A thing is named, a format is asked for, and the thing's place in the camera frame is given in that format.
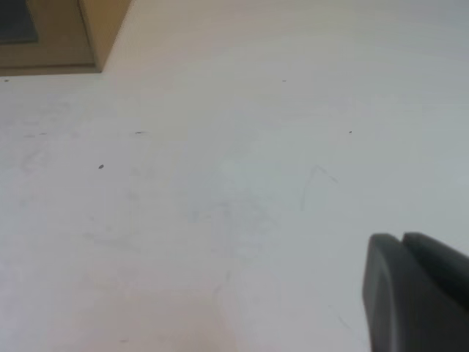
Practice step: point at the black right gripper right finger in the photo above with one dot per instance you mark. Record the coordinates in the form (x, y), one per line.
(447, 267)

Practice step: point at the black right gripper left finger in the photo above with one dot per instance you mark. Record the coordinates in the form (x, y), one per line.
(405, 310)

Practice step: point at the brown cardboard shoebox cabinet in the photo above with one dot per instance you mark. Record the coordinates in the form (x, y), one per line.
(103, 20)

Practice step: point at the brown cardboard lower drawer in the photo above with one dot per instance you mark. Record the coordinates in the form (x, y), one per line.
(47, 34)

